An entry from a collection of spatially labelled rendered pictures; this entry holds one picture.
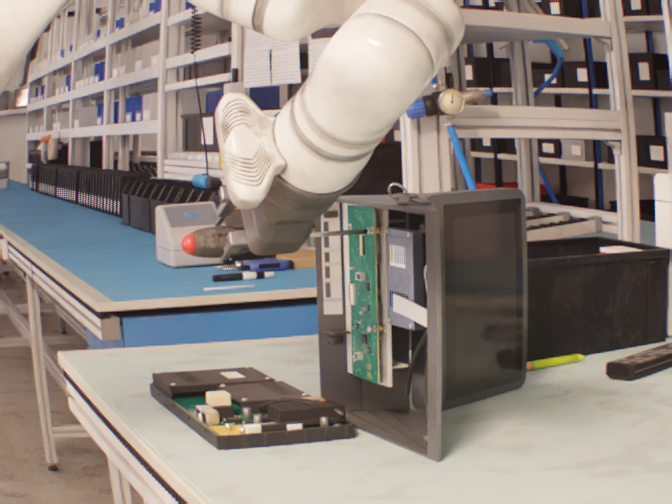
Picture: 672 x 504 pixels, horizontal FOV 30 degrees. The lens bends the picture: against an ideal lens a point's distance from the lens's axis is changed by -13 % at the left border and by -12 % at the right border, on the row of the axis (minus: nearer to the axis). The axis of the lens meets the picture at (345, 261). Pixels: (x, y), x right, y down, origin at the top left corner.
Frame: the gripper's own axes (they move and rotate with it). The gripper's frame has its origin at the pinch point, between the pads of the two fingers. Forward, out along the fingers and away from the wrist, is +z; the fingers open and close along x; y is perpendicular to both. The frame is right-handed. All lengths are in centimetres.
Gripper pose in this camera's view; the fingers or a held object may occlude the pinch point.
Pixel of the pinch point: (217, 245)
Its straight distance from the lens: 120.5
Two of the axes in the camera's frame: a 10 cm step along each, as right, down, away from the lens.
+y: 9.1, -0.7, 4.0
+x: -2.1, -9.2, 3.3
